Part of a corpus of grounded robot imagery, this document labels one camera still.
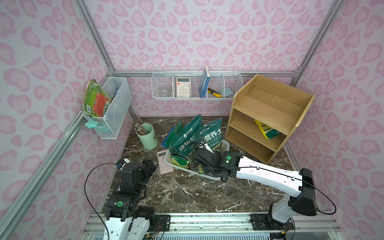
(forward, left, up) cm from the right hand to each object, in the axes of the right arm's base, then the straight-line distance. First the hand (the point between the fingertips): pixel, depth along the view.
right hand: (205, 159), depth 74 cm
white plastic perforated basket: (-1, +5, -12) cm, 13 cm away
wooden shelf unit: (+20, -30, +11) cm, 38 cm away
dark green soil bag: (+6, +10, +6) cm, 13 cm away
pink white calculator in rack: (+45, +14, +11) cm, 48 cm away
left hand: (-3, +28, +2) cm, 28 cm away
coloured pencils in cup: (+20, +39, -2) cm, 44 cm away
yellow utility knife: (+44, -6, +6) cm, 45 cm away
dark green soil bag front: (+12, -3, +5) cm, 13 cm away
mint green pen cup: (+18, +36, -11) cm, 42 cm away
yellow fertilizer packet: (+18, -37, -3) cm, 42 cm away
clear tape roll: (+42, +26, +8) cm, 49 cm away
